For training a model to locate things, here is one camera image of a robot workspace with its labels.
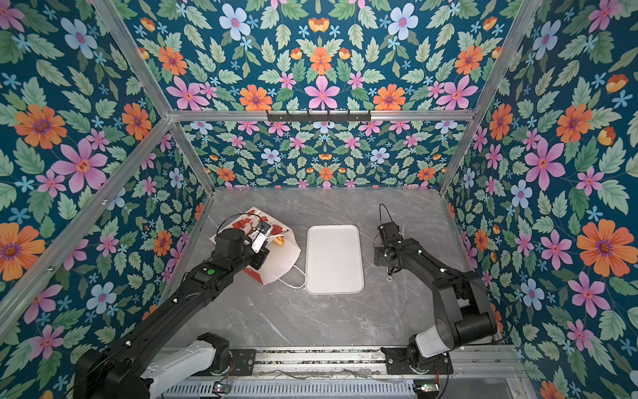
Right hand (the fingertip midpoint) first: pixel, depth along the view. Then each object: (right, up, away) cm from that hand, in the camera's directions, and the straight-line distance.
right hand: (391, 257), depth 92 cm
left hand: (-43, +10, -13) cm, 46 cm away
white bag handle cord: (-36, -9, -6) cm, 38 cm away
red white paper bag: (-42, -1, +2) cm, 43 cm away
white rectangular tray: (-22, -3, +3) cm, 22 cm away
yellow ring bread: (-43, +6, +4) cm, 44 cm away
